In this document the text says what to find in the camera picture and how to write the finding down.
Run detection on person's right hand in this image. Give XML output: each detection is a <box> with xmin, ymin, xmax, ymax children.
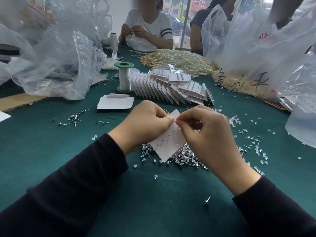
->
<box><xmin>175</xmin><ymin>105</ymin><xmax>262</xmax><ymax>197</ymax></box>

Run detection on person's left hand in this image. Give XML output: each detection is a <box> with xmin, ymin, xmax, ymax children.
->
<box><xmin>108</xmin><ymin>100</ymin><xmax>176</xmax><ymax>157</ymax></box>

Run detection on clear plastic earring backs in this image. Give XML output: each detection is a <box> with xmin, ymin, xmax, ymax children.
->
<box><xmin>215</xmin><ymin>108</ymin><xmax>270</xmax><ymax>175</ymax></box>

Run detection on white earring card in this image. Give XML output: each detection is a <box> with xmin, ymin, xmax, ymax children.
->
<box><xmin>149</xmin><ymin>109</ymin><xmax>188</xmax><ymax>163</ymax></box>

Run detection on stack of white cards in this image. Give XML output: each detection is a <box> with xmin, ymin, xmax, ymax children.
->
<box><xmin>96</xmin><ymin>93</ymin><xmax>135</xmax><ymax>110</ymax></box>

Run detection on row of white cards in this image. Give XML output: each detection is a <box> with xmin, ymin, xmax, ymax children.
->
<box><xmin>128</xmin><ymin>68</ymin><xmax>215</xmax><ymax>106</ymax></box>

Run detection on small scatter of silver studs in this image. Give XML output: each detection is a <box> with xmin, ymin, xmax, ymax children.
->
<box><xmin>51</xmin><ymin>109</ymin><xmax>90</xmax><ymax>128</ymax></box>

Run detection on person's right forearm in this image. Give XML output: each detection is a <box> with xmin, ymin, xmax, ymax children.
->
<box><xmin>232</xmin><ymin>176</ymin><xmax>316</xmax><ymax>237</ymax></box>

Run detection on person's left forearm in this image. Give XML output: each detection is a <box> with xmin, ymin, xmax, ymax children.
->
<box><xmin>0</xmin><ymin>133</ymin><xmax>129</xmax><ymax>237</ymax></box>

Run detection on green spool of white thread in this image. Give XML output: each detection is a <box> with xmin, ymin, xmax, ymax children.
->
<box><xmin>114</xmin><ymin>61</ymin><xmax>135</xmax><ymax>94</ymax></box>

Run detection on small bag of pearls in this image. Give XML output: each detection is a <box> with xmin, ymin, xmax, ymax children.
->
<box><xmin>101</xmin><ymin>50</ymin><xmax>121</xmax><ymax>71</ymax></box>

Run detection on orange and black tool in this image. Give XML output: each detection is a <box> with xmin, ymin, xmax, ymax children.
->
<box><xmin>256</xmin><ymin>96</ymin><xmax>288</xmax><ymax>112</ymax></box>

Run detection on pile of pearl strands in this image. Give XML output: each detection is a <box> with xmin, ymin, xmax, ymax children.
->
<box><xmin>131</xmin><ymin>48</ymin><xmax>219</xmax><ymax>76</ymax></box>

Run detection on clear plastic bowl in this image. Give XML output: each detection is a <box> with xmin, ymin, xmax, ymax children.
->
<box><xmin>284</xmin><ymin>93</ymin><xmax>316</xmax><ymax>149</ymax></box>

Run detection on white thread cone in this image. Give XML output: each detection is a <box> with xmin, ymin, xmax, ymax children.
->
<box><xmin>109</xmin><ymin>32</ymin><xmax>119</xmax><ymax>52</ymax></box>

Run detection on large clear plastic bag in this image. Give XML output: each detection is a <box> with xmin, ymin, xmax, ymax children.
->
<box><xmin>10</xmin><ymin>29</ymin><xmax>109</xmax><ymax>101</ymax></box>

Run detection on white handwritten plastic bag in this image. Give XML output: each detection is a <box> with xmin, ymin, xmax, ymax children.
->
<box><xmin>201</xmin><ymin>0</ymin><xmax>316</xmax><ymax>100</ymax></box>

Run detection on dark parked car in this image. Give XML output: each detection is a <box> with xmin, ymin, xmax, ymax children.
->
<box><xmin>164</xmin><ymin>13</ymin><xmax>192</xmax><ymax>37</ymax></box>

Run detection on brown cardboard sheet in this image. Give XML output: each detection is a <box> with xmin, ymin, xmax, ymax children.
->
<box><xmin>0</xmin><ymin>92</ymin><xmax>51</xmax><ymax>112</ymax></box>

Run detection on white red-printed plastic bag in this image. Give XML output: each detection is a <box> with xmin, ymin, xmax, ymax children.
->
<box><xmin>14</xmin><ymin>0</ymin><xmax>114</xmax><ymax>47</ymax></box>

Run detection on translucent white plastic bag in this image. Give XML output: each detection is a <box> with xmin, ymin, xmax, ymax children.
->
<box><xmin>0</xmin><ymin>23</ymin><xmax>35</xmax><ymax>86</ymax></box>

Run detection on black-lidded jar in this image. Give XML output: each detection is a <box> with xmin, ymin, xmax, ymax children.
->
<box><xmin>0</xmin><ymin>43</ymin><xmax>21</xmax><ymax>63</ymax></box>

